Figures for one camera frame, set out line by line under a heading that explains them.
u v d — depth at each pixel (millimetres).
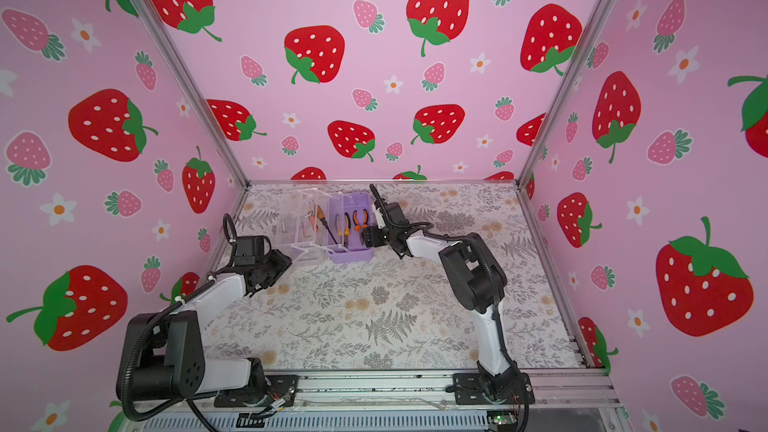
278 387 751
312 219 965
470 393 731
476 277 553
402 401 732
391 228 799
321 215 989
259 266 714
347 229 1072
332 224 1067
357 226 1070
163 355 424
